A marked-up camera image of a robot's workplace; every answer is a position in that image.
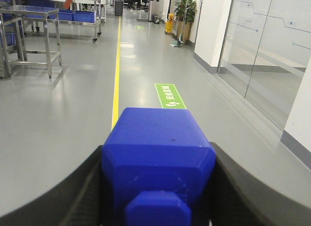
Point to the black trash bin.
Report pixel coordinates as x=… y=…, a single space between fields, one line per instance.
x=118 y=8

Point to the blue plastic box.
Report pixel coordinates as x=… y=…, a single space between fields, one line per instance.
x=158 y=162

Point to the pale green dustpan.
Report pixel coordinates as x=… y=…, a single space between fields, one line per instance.
x=177 y=44

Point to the blue plastic bin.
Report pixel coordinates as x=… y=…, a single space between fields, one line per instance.
x=8 y=39

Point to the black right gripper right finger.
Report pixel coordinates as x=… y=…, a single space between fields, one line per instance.
x=243 y=201

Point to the yellow mop bucket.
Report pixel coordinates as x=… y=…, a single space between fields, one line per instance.
x=169 y=24

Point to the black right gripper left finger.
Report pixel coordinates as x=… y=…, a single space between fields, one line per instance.
x=60 y=206

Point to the green potted plant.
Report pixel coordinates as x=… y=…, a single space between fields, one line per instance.
x=185 y=9

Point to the steel rack on castors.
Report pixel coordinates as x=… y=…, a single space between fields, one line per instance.
x=99 y=22

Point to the row of blue bins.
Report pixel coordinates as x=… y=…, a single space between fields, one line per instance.
x=83 y=17

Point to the black office chair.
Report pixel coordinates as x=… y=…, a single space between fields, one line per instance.
x=131 y=1

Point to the small grey bin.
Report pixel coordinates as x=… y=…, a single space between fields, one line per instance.
x=155 y=19

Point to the bare steel table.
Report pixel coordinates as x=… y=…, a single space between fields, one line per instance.
x=31 y=10

